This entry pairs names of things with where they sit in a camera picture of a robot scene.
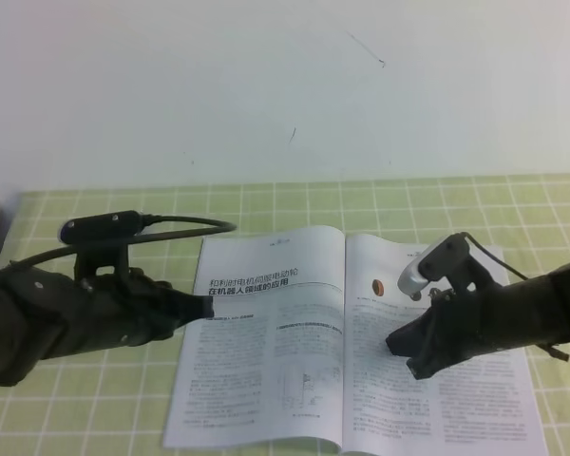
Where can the left hand in black glove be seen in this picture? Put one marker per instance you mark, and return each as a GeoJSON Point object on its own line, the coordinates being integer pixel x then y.
{"type": "Point", "coordinates": [109, 312]}

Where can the right hand in black glove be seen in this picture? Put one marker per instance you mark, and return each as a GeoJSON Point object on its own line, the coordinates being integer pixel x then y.
{"type": "Point", "coordinates": [476, 316]}

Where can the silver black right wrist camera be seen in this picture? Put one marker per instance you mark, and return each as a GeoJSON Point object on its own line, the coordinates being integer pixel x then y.
{"type": "Point", "coordinates": [440, 259]}

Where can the white magazine book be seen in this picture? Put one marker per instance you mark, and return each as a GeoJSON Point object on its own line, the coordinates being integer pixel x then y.
{"type": "Point", "coordinates": [296, 351]}

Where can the green checkered tablecloth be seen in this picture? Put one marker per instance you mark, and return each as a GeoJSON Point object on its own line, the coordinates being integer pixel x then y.
{"type": "Point", "coordinates": [115, 402]}

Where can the right forearm in dark sleeve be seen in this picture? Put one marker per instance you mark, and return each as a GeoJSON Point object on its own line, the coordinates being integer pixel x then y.
{"type": "Point", "coordinates": [537, 313]}

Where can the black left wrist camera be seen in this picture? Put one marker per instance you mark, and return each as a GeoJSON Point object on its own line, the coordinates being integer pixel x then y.
{"type": "Point", "coordinates": [112, 228]}

